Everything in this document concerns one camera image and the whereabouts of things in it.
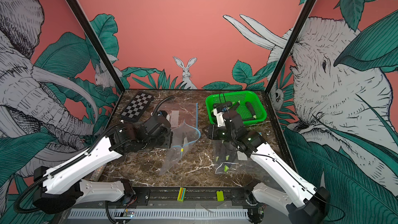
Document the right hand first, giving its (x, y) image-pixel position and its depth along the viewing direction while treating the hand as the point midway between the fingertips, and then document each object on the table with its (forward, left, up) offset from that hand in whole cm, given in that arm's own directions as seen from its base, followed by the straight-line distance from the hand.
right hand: (204, 127), depth 71 cm
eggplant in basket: (+31, -16, -20) cm, 41 cm away
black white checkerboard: (+27, +49, -20) cm, 59 cm away
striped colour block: (-24, +11, -22) cm, 35 cm away
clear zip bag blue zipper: (-9, -20, -26) cm, 34 cm away
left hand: (-6, +14, +1) cm, 15 cm away
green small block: (-24, -8, -25) cm, 36 cm away
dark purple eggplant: (-4, -10, -22) cm, 24 cm away
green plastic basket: (+38, -33, -20) cm, 54 cm away
